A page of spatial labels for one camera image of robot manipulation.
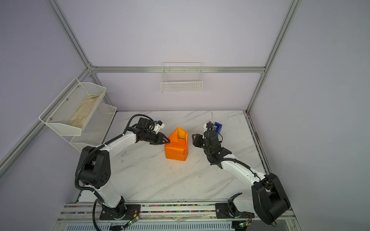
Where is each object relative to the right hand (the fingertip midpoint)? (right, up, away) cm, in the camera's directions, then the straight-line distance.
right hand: (193, 135), depth 84 cm
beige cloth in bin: (-62, +12, -6) cm, 64 cm away
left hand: (-16, -5, +4) cm, 17 cm away
